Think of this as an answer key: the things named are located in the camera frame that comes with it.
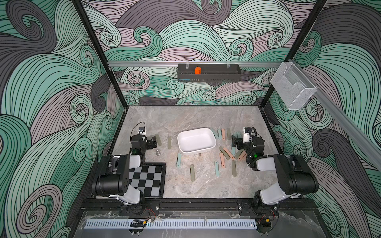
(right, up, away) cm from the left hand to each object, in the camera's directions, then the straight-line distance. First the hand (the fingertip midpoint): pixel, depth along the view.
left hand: (147, 135), depth 94 cm
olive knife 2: (+55, -19, -7) cm, 58 cm away
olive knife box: (+29, -21, -9) cm, 37 cm away
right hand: (+61, 0, -1) cm, 61 cm away
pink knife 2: (+52, +2, +9) cm, 53 cm away
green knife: (+49, +2, +9) cm, 50 cm away
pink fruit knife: (+53, -11, -2) cm, 54 cm away
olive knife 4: (+50, -11, -2) cm, 51 cm away
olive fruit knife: (+58, -11, -3) cm, 59 cm away
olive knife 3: (+56, +1, +9) cm, 57 cm away
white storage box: (+31, -4, +4) cm, 32 cm away
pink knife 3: (+61, -12, -3) cm, 62 cm away
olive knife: (+6, -4, +8) cm, 10 cm away
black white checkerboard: (+6, -22, -14) cm, 27 cm away
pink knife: (+48, -15, -4) cm, 51 cm away
